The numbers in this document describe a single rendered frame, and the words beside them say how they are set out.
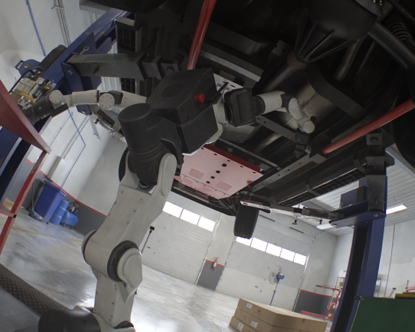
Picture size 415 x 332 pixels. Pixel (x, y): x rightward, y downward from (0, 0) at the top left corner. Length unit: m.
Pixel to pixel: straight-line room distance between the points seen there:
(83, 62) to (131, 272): 1.30
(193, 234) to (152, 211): 9.77
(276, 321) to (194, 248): 8.11
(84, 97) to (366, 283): 2.38
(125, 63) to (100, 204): 9.55
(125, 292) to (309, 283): 12.53
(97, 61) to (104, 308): 1.31
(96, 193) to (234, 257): 6.73
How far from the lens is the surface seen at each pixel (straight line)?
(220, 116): 0.99
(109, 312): 0.91
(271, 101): 1.09
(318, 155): 1.51
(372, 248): 2.30
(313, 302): 13.52
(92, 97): 1.21
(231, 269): 11.02
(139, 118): 0.70
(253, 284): 11.51
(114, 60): 1.46
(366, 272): 2.24
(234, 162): 2.09
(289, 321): 2.92
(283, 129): 1.71
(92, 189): 10.90
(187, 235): 10.52
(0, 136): 1.93
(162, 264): 10.40
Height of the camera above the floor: 0.65
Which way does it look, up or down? 24 degrees up
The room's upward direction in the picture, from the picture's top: 22 degrees clockwise
